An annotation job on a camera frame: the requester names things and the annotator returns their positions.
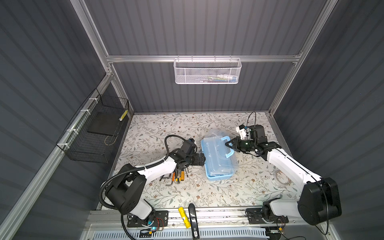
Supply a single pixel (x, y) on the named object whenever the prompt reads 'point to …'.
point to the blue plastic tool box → (221, 161)
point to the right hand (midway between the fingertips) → (227, 145)
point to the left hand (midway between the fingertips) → (199, 158)
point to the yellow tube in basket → (123, 115)
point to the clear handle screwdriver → (186, 173)
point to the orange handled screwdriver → (173, 175)
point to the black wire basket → (92, 134)
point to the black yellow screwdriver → (182, 175)
